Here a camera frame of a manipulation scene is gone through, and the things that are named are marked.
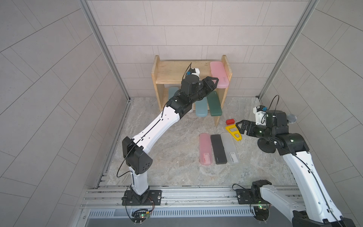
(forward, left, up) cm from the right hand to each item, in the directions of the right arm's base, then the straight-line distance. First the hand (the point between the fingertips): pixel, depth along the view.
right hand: (241, 124), depth 70 cm
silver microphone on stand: (-2, -22, +5) cm, 23 cm away
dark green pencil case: (+18, +10, -4) cm, 21 cm away
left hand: (+14, +10, +17) cm, 25 cm away
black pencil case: (-1, +8, -26) cm, 27 cm away
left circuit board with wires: (-32, +52, -22) cm, 65 cm away
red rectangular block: (+18, -3, -23) cm, 30 cm away
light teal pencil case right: (+17, +18, -5) cm, 25 cm away
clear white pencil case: (-2, +2, -24) cm, 24 cm away
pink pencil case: (0, +17, -26) cm, 31 cm away
